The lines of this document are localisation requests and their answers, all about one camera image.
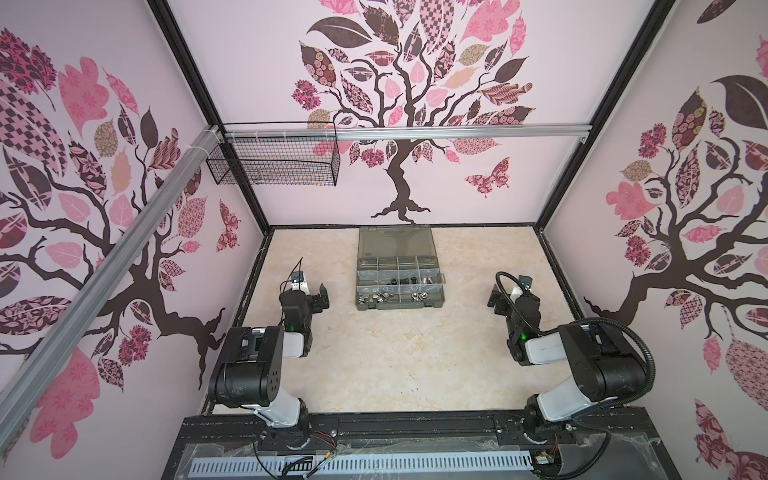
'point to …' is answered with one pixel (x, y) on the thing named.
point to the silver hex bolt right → (429, 277)
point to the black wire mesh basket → (279, 153)
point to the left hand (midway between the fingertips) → (309, 288)
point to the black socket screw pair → (404, 281)
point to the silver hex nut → (386, 295)
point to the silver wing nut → (362, 298)
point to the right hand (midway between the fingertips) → (513, 285)
